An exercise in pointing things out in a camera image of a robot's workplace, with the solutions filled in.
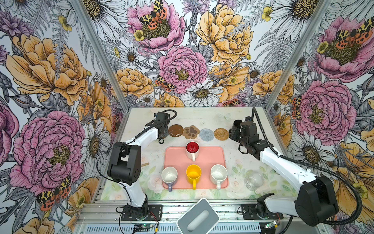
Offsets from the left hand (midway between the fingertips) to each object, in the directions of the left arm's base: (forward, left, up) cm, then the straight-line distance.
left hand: (160, 135), depth 95 cm
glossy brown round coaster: (+10, -9, -9) cm, 16 cm away
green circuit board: (-48, +4, -9) cm, 49 cm away
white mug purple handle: (-24, -7, -6) cm, 26 cm away
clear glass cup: (-27, -55, -8) cm, 62 cm away
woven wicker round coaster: (+5, -41, -8) cm, 42 cm away
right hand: (-6, -44, +8) cm, 45 cm away
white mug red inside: (-8, -21, -6) cm, 23 cm away
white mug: (-23, -35, -6) cm, 43 cm away
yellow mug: (-23, -21, -8) cm, 32 cm away
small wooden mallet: (-16, +9, -9) cm, 20 cm away
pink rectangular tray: (-12, -10, -8) cm, 18 cm away
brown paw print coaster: (+7, -20, -7) cm, 22 cm away
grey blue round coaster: (+5, -31, -8) cm, 32 cm away
